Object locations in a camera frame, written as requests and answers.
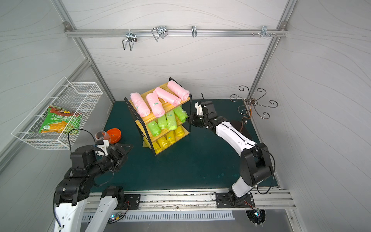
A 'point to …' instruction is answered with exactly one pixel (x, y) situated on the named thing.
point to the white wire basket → (70, 96)
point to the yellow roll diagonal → (170, 137)
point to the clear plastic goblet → (102, 135)
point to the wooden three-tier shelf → (142, 122)
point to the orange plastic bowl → (115, 135)
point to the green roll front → (162, 122)
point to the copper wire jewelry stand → (246, 108)
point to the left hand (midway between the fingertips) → (131, 151)
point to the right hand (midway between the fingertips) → (186, 117)
